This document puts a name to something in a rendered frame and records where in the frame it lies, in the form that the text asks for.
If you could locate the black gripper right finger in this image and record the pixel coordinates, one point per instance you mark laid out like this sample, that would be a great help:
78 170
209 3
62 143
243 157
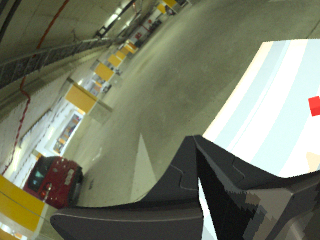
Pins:
246 202

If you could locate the red square block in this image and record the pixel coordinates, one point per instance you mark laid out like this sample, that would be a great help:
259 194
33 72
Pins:
314 105

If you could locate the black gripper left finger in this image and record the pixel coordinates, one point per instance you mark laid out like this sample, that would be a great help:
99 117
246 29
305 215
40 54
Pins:
170 211

